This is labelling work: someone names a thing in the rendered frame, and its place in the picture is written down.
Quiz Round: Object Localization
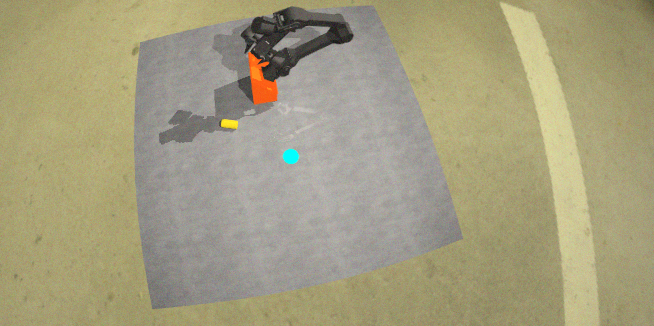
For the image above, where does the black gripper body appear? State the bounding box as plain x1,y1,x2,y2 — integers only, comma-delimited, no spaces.
240,26,286,68

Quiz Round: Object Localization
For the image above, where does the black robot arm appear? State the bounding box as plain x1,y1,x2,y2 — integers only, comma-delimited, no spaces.
250,7,354,82

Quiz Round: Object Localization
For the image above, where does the yellow cylinder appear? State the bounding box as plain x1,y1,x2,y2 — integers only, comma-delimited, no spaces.
221,119,238,129

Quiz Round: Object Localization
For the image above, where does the cyan circle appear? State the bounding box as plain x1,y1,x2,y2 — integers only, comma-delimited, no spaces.
283,149,298,164

